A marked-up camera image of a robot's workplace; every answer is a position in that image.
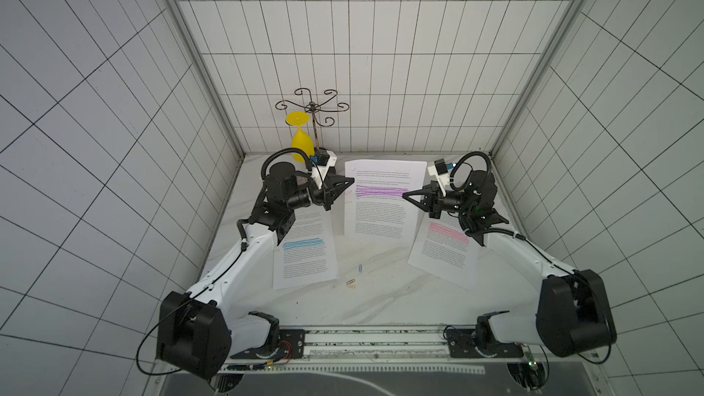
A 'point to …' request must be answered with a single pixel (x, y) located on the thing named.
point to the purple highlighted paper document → (374, 205)
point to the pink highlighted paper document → (443, 247)
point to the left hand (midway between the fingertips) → (348, 183)
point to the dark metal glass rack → (315, 108)
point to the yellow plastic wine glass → (301, 138)
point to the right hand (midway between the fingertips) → (406, 192)
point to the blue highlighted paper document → (306, 255)
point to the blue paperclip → (360, 268)
